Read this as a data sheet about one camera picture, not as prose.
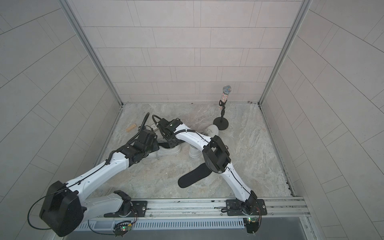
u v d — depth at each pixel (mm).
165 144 818
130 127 1016
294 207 725
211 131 934
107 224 688
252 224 678
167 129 654
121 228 645
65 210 379
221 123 1035
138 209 710
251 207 619
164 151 837
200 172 833
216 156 547
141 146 617
